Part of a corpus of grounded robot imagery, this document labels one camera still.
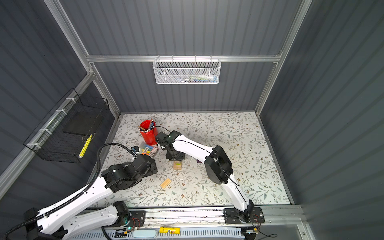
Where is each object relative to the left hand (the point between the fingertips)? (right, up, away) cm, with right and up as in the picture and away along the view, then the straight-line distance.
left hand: (149, 166), depth 75 cm
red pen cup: (-7, +19, +22) cm, 30 cm away
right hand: (+12, 0, +13) cm, 18 cm away
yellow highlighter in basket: (-27, +10, -7) cm, 30 cm away
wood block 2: (+12, -4, +14) cm, 19 cm away
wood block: (+7, -12, +9) cm, 17 cm away
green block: (+14, -2, +14) cm, 20 cm away
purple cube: (+26, -2, +18) cm, 32 cm away
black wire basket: (-41, +16, -3) cm, 44 cm away
